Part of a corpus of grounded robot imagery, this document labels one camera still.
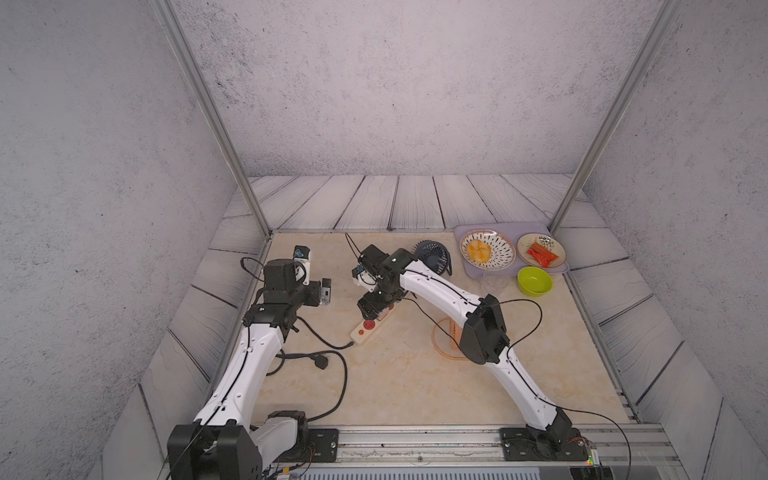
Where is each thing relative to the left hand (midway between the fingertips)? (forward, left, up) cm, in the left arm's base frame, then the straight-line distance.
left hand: (316, 278), depth 82 cm
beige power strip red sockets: (-6, -13, -17) cm, 22 cm away
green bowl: (+10, -70, -18) cm, 73 cm away
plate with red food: (+23, -76, -17) cm, 81 cm away
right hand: (-2, -15, -12) cm, 20 cm away
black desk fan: (+16, -35, -10) cm, 40 cm away
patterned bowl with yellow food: (+24, -57, -16) cm, 64 cm away
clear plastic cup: (+9, -55, -17) cm, 58 cm away
